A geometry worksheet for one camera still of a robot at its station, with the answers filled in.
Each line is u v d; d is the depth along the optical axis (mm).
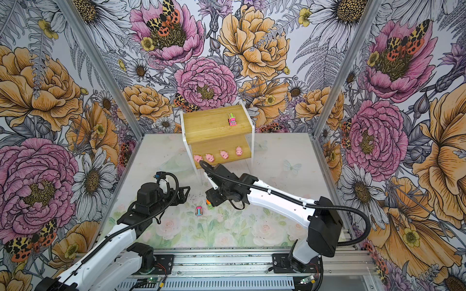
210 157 871
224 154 881
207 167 688
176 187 651
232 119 781
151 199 657
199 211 854
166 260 745
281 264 739
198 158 866
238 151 898
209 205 890
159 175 720
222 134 765
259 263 761
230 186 577
